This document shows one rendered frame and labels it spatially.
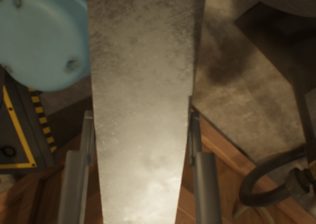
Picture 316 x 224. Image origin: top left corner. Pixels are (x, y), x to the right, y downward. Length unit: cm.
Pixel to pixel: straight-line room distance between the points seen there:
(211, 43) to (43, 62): 92
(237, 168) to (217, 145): 9
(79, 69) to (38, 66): 3
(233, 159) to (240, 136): 11
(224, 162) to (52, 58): 103
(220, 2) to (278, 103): 35
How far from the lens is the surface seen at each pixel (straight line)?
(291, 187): 100
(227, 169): 139
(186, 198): 111
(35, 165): 116
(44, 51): 41
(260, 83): 138
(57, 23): 39
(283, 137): 151
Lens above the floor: 111
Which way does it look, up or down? 52 degrees down
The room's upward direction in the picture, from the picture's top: 176 degrees counter-clockwise
